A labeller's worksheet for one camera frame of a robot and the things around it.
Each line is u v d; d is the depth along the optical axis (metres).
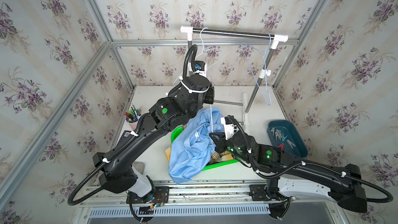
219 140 0.57
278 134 0.93
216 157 0.76
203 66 0.48
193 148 0.71
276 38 0.59
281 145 0.88
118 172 0.37
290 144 0.89
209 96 0.51
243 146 0.47
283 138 0.92
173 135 0.84
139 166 0.79
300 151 0.86
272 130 0.95
